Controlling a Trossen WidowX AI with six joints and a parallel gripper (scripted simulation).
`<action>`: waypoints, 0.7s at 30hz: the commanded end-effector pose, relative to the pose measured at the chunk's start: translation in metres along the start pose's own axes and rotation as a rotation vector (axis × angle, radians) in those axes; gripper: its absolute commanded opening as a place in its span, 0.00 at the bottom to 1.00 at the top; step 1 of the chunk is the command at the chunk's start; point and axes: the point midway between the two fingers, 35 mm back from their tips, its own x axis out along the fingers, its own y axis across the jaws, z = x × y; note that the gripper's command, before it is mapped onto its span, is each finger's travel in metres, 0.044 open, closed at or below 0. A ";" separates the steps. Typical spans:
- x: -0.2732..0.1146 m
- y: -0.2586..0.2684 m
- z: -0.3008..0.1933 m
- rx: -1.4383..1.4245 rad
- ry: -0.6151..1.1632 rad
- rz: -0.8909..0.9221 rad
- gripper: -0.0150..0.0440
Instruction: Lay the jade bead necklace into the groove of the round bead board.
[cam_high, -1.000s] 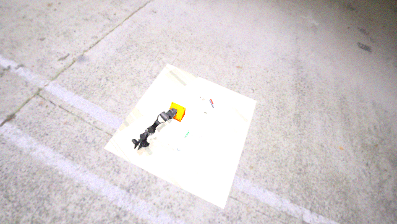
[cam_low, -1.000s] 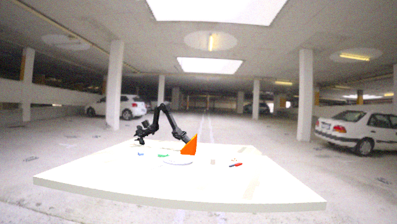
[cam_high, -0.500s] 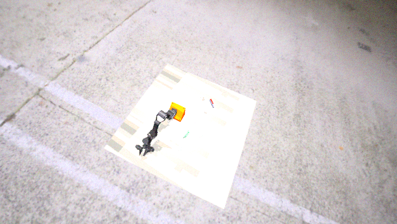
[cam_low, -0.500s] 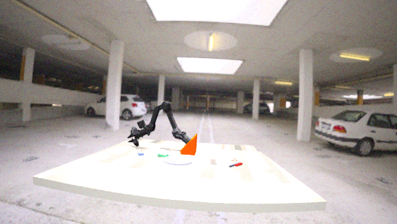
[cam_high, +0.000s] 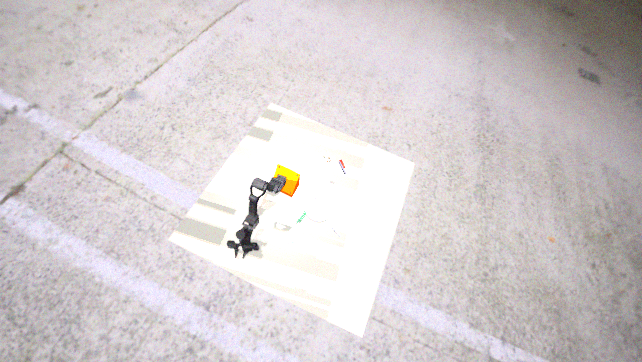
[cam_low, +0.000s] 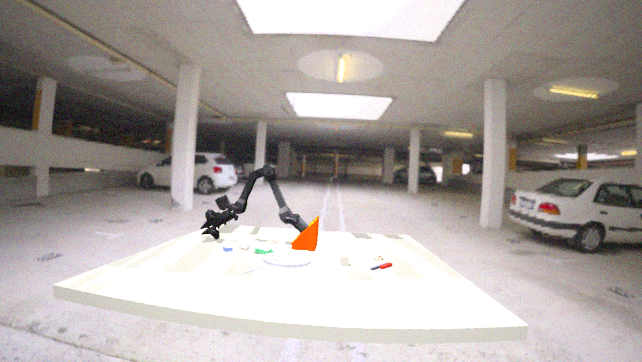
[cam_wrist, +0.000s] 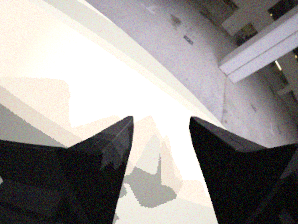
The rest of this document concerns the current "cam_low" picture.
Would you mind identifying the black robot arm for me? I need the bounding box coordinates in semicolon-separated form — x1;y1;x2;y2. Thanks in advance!
205;164;309;234

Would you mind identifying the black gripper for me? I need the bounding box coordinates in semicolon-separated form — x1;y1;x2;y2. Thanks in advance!
200;213;227;240

